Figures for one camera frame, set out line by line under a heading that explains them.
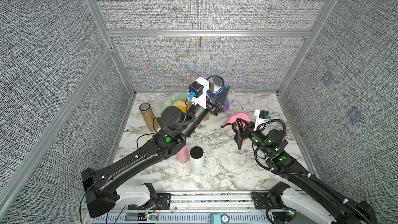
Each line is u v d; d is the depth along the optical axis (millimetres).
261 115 615
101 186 382
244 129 664
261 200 740
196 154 666
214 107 434
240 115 683
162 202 733
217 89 448
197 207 729
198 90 374
